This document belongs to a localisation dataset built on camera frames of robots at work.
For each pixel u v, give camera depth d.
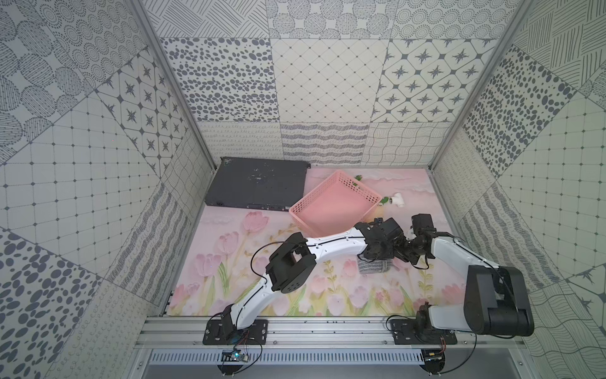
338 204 1.14
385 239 0.69
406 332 0.73
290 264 0.53
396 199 1.07
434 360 0.72
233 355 0.70
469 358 0.70
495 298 0.43
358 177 1.16
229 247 0.93
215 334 0.73
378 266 0.85
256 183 1.10
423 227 0.73
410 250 0.77
